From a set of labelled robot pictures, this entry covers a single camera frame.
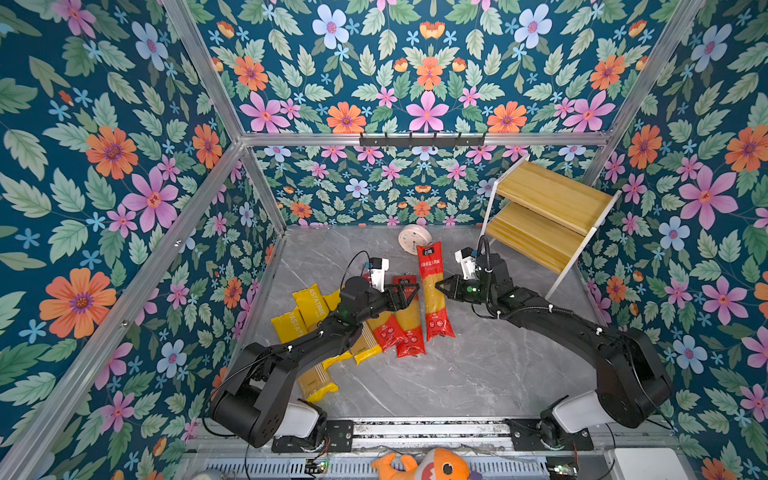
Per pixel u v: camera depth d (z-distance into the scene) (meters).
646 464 1.11
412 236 1.05
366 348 0.86
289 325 0.92
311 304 0.96
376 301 0.72
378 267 0.76
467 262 0.78
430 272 0.85
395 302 0.73
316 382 0.80
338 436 0.73
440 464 0.63
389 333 0.88
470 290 0.73
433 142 0.92
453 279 0.75
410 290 0.77
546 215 0.79
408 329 0.90
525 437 0.73
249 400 0.43
